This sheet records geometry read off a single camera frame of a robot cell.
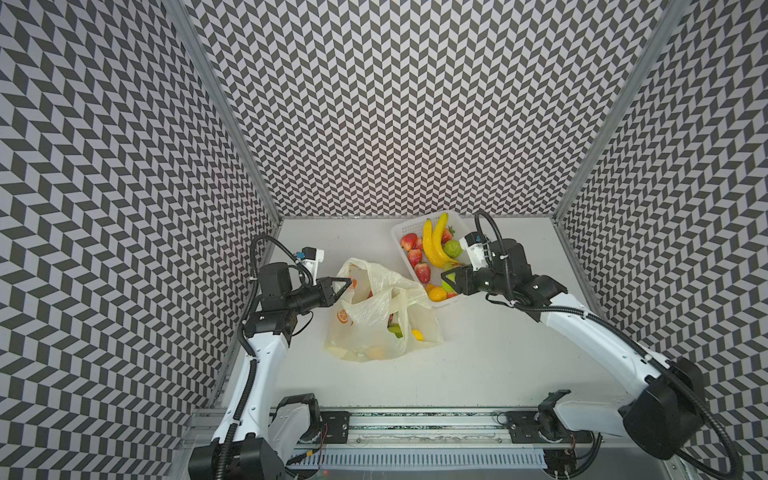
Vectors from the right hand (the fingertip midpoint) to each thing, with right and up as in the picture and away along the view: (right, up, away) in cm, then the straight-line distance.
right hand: (448, 282), depth 78 cm
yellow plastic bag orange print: (-18, -6, -11) cm, 22 cm away
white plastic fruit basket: (-9, +16, +27) cm, 33 cm away
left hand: (-26, 0, -3) cm, 26 cm away
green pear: (-14, -11, -6) cm, 18 cm away
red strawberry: (-5, +1, +21) cm, 21 cm away
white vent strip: (-8, -40, -9) cm, 42 cm away
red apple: (-10, +11, +25) cm, 29 cm away
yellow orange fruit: (-2, -5, +11) cm, 12 cm away
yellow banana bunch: (-2, +10, +24) cm, 26 cm away
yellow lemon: (-8, -15, +5) cm, 18 cm away
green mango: (-1, -1, -3) cm, 3 cm away
